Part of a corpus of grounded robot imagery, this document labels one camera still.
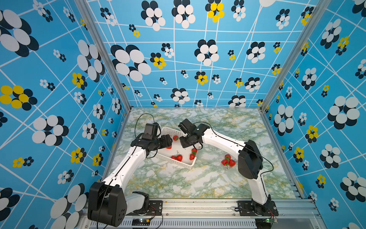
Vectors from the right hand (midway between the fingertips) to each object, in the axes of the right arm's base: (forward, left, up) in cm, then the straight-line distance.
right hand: (185, 141), depth 89 cm
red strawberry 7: (-7, -5, -6) cm, 10 cm away
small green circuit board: (-41, +22, -12) cm, 48 cm away
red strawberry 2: (+7, +7, -7) cm, 12 cm away
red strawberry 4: (-8, +3, -7) cm, 11 cm away
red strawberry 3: (+1, +11, -9) cm, 14 cm away
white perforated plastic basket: (-6, 0, -8) cm, 11 cm away
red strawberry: (-11, -25, -6) cm, 28 cm away
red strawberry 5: (-7, +8, -6) cm, 12 cm away
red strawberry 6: (-3, -6, -6) cm, 9 cm away
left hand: (-2, +9, +5) cm, 11 cm away
